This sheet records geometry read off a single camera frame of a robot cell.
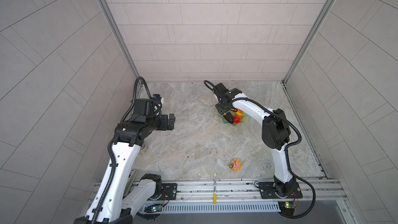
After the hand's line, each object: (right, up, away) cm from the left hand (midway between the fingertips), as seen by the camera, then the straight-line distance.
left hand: (170, 116), depth 70 cm
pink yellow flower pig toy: (+31, -25, +5) cm, 40 cm away
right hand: (+26, +1, +25) cm, 36 cm away
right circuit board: (+53, -41, -2) cm, 67 cm away
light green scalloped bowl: (+39, -4, +19) cm, 43 cm away
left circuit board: (-6, -39, -5) cm, 39 cm away
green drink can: (-16, -16, +7) cm, 24 cm away
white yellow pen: (+21, -36, +1) cm, 42 cm away
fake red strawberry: (+35, -5, +20) cm, 41 cm away
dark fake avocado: (+31, -4, +24) cm, 39 cm away
